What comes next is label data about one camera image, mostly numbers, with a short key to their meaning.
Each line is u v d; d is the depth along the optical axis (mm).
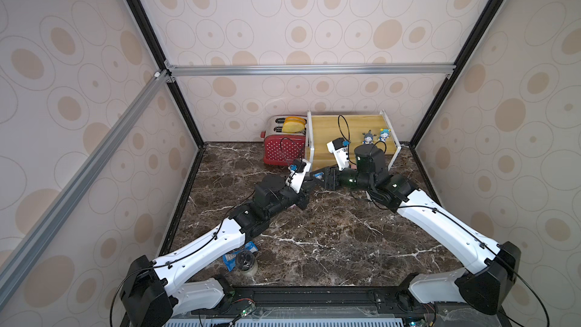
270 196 530
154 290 381
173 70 899
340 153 637
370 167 529
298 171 586
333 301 745
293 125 993
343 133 777
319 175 675
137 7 741
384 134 732
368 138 726
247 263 718
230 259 806
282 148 1001
